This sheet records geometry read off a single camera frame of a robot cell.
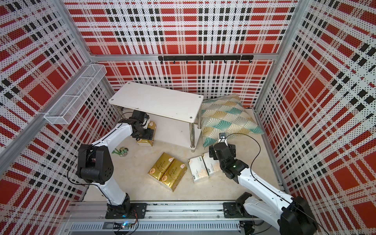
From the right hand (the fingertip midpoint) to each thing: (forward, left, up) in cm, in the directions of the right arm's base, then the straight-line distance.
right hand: (222, 145), depth 83 cm
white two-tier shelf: (+6, +24, +20) cm, 32 cm away
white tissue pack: (-11, +14, -9) cm, 19 cm away
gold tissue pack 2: (-10, +36, -6) cm, 37 cm away
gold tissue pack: (+4, +47, -2) cm, 47 cm away
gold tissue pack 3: (-15, +27, -7) cm, 32 cm away
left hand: (+10, +46, -4) cm, 48 cm away
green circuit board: (-37, +50, -11) cm, 63 cm away
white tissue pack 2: (-9, +6, -8) cm, 13 cm away
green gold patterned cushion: (+21, -5, +2) cm, 21 cm away
